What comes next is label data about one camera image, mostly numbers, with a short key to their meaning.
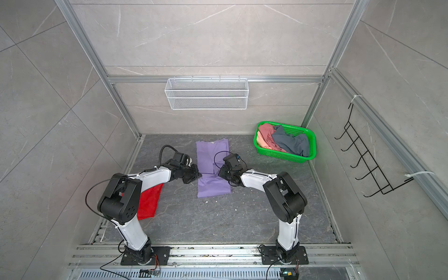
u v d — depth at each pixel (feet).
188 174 2.70
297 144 3.51
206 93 3.26
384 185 1.92
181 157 2.56
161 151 2.52
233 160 2.49
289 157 3.31
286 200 1.59
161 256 2.41
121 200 1.59
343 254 2.45
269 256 2.39
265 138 3.41
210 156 3.59
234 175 2.39
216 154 2.68
